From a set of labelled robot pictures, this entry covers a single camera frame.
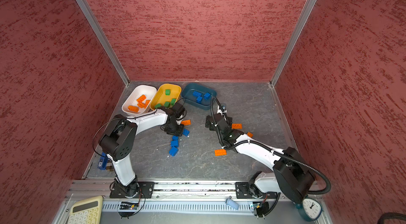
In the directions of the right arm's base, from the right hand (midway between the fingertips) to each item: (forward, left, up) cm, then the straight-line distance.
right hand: (214, 120), depth 86 cm
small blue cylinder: (-38, -6, -9) cm, 39 cm away
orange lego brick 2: (+22, +45, -9) cm, 51 cm away
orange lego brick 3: (+24, +50, -9) cm, 56 cm away
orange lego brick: (+16, +53, -10) cm, 56 cm away
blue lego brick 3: (-2, +17, -10) cm, 20 cm away
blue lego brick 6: (-12, +23, -12) cm, 29 cm away
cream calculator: (-39, +57, -9) cm, 70 cm away
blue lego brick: (+22, +9, -8) cm, 26 cm away
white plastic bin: (+31, +45, -10) cm, 56 cm away
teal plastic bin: (+28, +18, -12) cm, 35 cm away
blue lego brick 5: (-8, +23, -10) cm, 27 cm away
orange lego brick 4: (+6, +17, -11) cm, 20 cm away
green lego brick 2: (+20, +31, -10) cm, 38 cm away
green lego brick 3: (+21, +27, -9) cm, 35 cm away
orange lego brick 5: (-14, -3, -11) cm, 18 cm away
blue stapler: (-18, +59, -8) cm, 62 cm away
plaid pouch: (-21, +55, -9) cm, 59 cm away
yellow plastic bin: (+26, +37, -10) cm, 46 cm away
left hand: (-4, +22, -11) cm, 25 cm away
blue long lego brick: (+28, +11, -11) cm, 32 cm away
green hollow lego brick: (+31, +32, -10) cm, 46 cm away
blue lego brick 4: (-5, +23, -10) cm, 26 cm away
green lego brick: (+18, +37, -10) cm, 43 cm away
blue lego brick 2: (+26, +4, -9) cm, 28 cm away
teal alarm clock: (-41, -40, -9) cm, 58 cm away
